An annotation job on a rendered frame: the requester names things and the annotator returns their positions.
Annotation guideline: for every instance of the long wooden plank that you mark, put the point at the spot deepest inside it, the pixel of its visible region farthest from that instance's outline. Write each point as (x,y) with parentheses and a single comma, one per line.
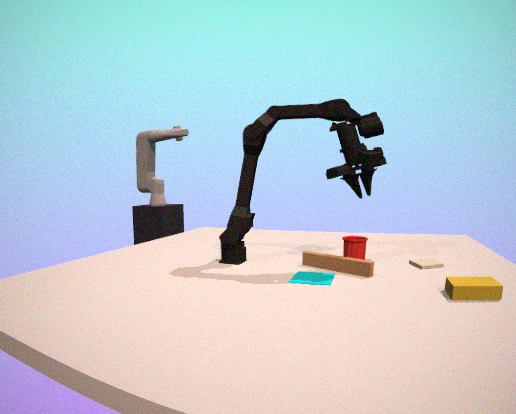
(337,263)

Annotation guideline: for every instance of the yellow rectangular block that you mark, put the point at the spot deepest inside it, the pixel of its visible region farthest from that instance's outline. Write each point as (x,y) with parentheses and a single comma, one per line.
(473,288)

